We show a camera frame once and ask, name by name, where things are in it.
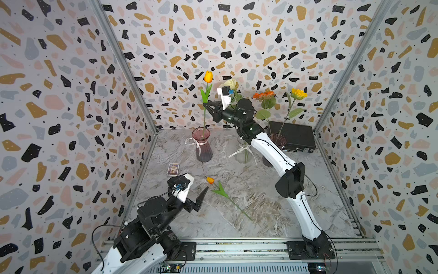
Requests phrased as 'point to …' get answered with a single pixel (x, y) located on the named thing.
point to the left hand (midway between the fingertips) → (197, 181)
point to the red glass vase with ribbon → (201, 136)
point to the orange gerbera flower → (268, 101)
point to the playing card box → (173, 169)
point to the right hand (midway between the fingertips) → (204, 105)
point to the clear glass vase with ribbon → (244, 154)
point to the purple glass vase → (279, 139)
